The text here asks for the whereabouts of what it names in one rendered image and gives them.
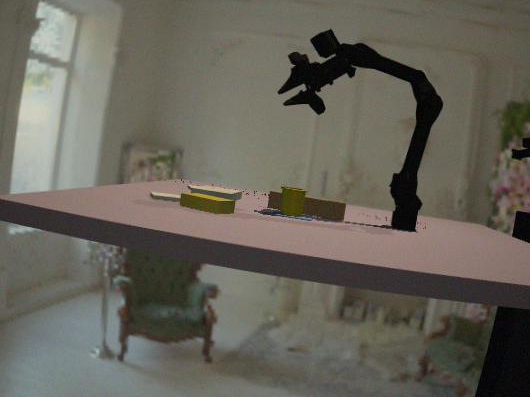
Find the yellow flat bar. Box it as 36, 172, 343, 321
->
180, 193, 236, 214

